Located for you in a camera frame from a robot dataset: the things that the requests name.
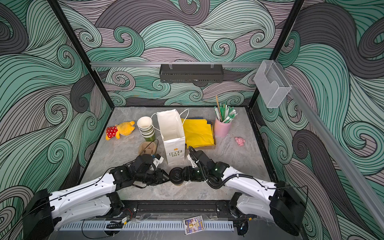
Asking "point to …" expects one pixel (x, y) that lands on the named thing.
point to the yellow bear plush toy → (123, 129)
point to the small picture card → (193, 224)
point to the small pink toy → (240, 141)
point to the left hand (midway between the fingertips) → (170, 179)
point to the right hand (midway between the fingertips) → (182, 178)
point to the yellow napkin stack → (198, 133)
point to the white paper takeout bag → (171, 127)
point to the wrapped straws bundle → (225, 113)
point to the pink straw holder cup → (221, 129)
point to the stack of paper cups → (146, 126)
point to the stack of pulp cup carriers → (147, 147)
